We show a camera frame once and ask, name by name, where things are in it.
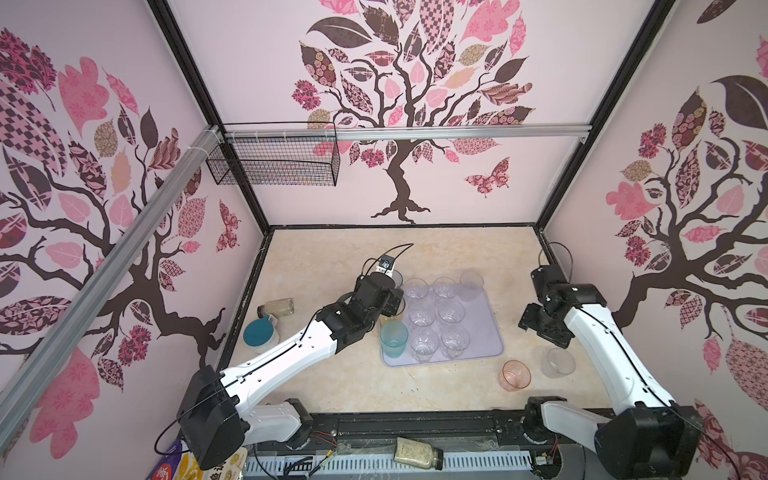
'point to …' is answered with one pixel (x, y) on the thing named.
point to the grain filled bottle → (418, 454)
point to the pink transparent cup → (514, 375)
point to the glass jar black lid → (278, 308)
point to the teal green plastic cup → (394, 337)
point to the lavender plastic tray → (448, 324)
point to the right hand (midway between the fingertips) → (538, 328)
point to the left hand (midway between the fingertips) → (384, 287)
